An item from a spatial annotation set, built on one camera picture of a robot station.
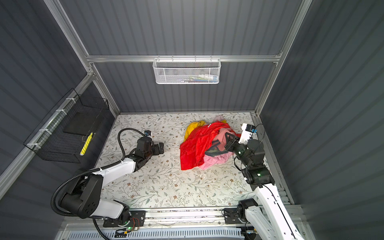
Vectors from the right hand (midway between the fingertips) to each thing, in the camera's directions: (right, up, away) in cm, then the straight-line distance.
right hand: (228, 134), depth 70 cm
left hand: (-40, -7, +22) cm, 46 cm away
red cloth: (-14, -3, +14) cm, 20 cm away
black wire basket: (-80, 0, +2) cm, 80 cm away
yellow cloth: (-15, +5, +29) cm, 34 cm away
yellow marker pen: (-67, -5, -1) cm, 67 cm away
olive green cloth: (-4, -11, +19) cm, 23 cm away
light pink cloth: (-6, -18, +21) cm, 28 cm away
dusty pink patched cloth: (-3, -1, 0) cm, 3 cm away
